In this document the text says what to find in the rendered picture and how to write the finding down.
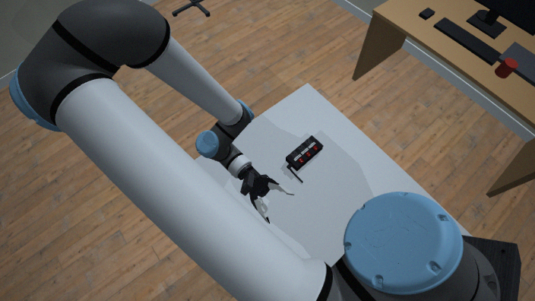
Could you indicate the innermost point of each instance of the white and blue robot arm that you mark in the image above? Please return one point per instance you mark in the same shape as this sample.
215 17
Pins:
401 247

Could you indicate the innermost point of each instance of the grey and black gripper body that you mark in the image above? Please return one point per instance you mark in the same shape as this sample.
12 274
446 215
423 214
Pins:
259 186

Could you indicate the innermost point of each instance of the black power strip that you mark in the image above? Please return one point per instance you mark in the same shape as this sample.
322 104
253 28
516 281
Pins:
303 154

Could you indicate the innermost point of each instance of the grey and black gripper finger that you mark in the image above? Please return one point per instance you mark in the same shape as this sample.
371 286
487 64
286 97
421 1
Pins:
274 185
260 206

